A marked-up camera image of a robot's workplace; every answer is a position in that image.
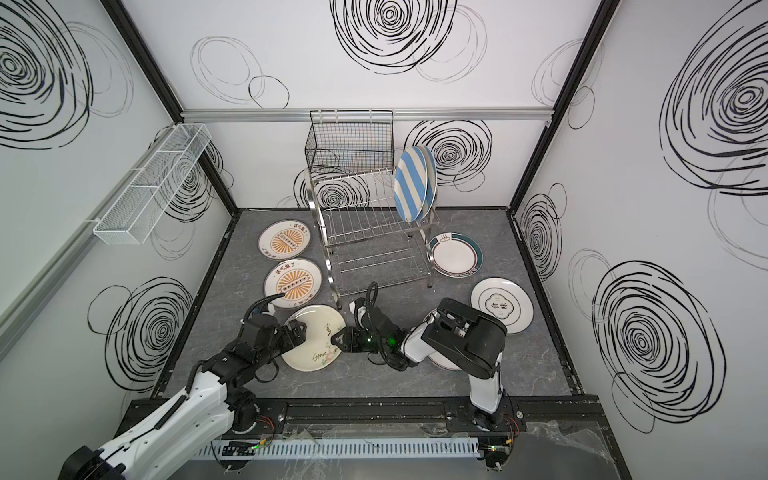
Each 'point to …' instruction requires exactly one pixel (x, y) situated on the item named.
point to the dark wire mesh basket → (352, 139)
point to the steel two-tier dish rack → (370, 247)
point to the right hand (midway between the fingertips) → (332, 345)
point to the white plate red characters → (440, 360)
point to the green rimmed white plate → (456, 255)
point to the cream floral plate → (317, 352)
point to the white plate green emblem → (506, 300)
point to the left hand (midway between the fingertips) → (300, 330)
